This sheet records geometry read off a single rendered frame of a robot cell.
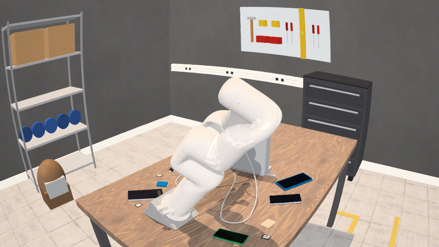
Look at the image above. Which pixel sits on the flat blue square block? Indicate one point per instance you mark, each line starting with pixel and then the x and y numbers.
pixel 161 184

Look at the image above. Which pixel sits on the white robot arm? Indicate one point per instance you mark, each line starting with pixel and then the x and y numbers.
pixel 207 151

